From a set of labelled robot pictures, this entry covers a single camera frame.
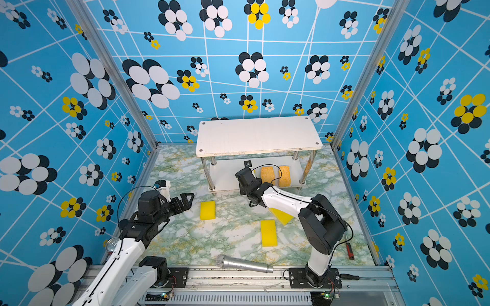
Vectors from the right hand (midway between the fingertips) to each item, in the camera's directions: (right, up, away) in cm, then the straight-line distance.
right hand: (248, 181), depth 92 cm
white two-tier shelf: (-9, +16, -18) cm, 26 cm away
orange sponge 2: (+18, +1, +2) cm, 18 cm away
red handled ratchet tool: (+43, -29, -14) cm, 54 cm away
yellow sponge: (-20, -14, -1) cm, 24 cm away
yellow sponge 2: (+9, -23, -6) cm, 26 cm away
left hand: (-26, -5, -11) cm, 29 cm away
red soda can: (-53, -22, -20) cm, 60 cm away
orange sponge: (+9, +3, +2) cm, 10 cm away
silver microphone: (-8, -30, -17) cm, 36 cm away
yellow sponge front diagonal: (+17, -17, -3) cm, 24 cm away
